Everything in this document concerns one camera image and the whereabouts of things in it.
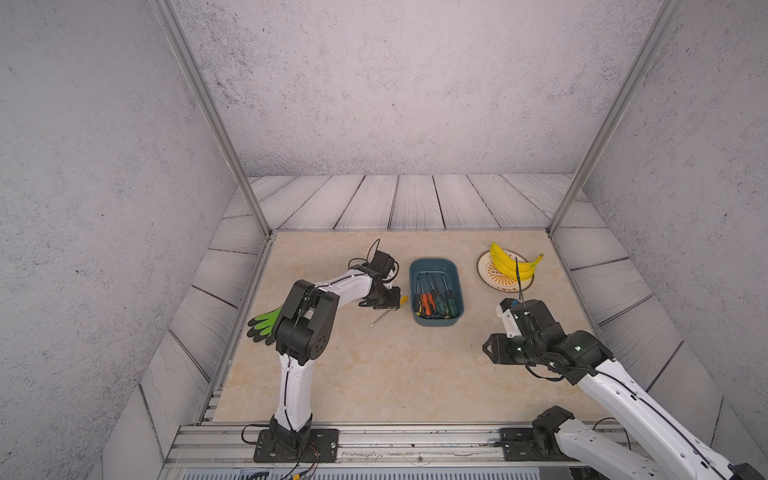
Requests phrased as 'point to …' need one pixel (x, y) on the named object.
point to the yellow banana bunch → (508, 266)
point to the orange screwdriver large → (424, 300)
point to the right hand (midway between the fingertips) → (491, 348)
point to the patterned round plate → (498, 280)
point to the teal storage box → (429, 267)
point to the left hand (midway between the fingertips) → (400, 305)
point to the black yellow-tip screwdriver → (417, 298)
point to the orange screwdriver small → (430, 302)
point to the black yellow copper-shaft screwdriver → (439, 302)
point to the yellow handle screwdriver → (403, 299)
